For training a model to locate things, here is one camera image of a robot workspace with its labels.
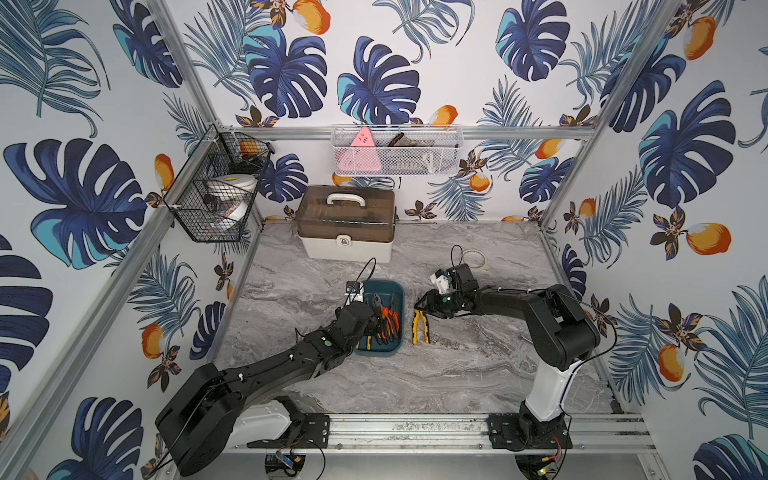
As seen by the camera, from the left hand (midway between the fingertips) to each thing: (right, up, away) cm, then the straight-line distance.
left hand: (370, 305), depth 84 cm
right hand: (+15, -3, +12) cm, 20 cm away
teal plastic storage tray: (+4, +3, +14) cm, 15 cm away
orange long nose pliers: (+6, -6, +8) cm, 11 cm away
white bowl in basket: (-43, +32, +6) cm, 54 cm away
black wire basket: (-47, +46, +8) cm, 66 cm away
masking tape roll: (+37, +13, +27) cm, 47 cm away
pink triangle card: (-3, +44, +7) cm, 45 cm away
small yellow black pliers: (-1, -13, +4) cm, 14 cm away
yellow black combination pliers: (+13, -8, +8) cm, 18 cm away
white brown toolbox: (-8, +24, +8) cm, 27 cm away
